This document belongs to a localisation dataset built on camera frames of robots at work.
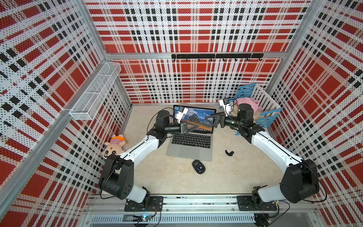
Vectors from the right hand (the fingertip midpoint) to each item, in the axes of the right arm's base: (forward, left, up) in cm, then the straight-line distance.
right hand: (210, 116), depth 75 cm
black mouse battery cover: (-8, -16, -30) cm, 35 cm away
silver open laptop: (-1, +6, -28) cm, 29 cm away
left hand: (-4, +7, -4) cm, 9 cm away
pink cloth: (+28, -38, -19) cm, 51 cm away
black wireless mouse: (-18, +6, -26) cm, 32 cm away
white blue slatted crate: (+15, -45, -19) cm, 52 cm away
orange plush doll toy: (-7, +59, -21) cm, 63 cm away
